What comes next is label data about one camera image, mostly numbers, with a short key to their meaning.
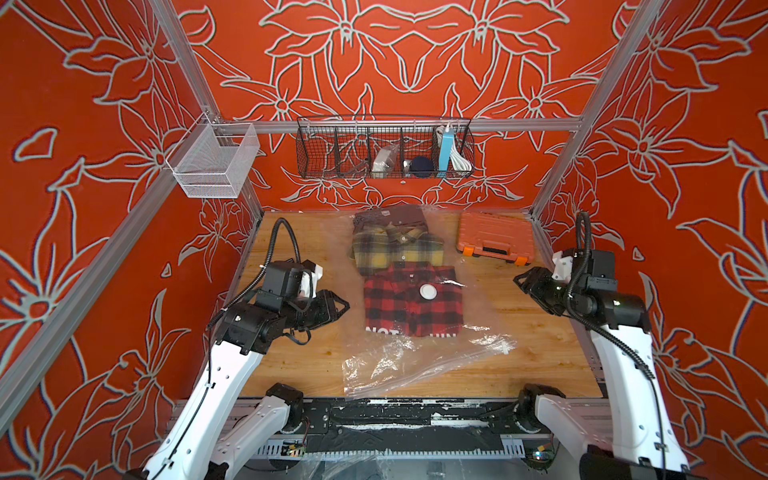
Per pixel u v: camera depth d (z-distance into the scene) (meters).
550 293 0.59
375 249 1.02
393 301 0.91
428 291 0.92
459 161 0.92
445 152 0.87
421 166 0.95
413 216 1.14
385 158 0.92
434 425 0.73
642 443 0.37
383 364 0.79
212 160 0.93
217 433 0.42
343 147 1.01
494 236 1.07
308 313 0.56
